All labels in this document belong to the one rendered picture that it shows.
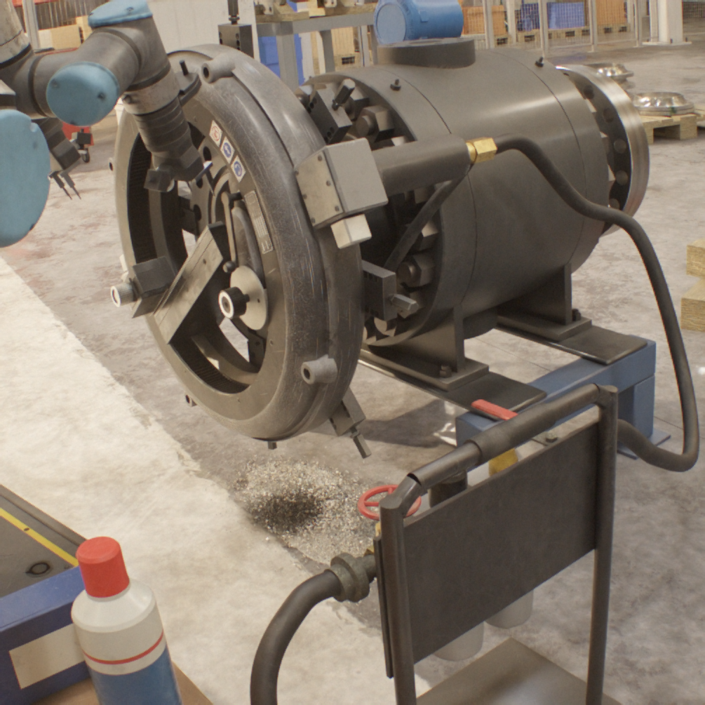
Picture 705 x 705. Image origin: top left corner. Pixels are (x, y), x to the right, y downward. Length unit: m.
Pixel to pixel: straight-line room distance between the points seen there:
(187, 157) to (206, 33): 4.17
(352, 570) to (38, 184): 0.55
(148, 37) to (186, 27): 4.22
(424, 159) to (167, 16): 4.17
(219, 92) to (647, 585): 1.14
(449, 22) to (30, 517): 1.48
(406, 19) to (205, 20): 3.48
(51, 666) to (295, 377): 0.80
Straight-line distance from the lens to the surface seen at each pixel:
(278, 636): 1.01
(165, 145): 1.45
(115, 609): 0.69
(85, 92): 1.26
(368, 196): 1.37
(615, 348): 2.05
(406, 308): 1.44
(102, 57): 1.28
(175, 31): 5.56
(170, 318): 1.85
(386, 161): 1.42
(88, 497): 2.23
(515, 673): 1.55
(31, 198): 1.04
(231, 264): 1.55
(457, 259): 1.75
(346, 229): 1.36
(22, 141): 1.03
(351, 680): 1.57
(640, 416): 2.16
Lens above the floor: 1.05
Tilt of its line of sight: 21 degrees down
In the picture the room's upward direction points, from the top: 6 degrees counter-clockwise
